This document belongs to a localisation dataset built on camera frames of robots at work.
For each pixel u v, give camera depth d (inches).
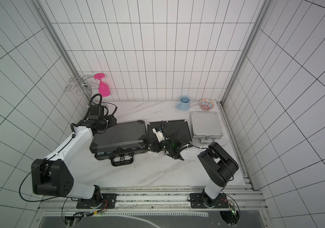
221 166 18.0
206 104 46.2
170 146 27.4
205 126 38.6
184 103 43.9
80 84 41.5
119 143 34.2
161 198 29.7
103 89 41.2
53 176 16.4
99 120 25.7
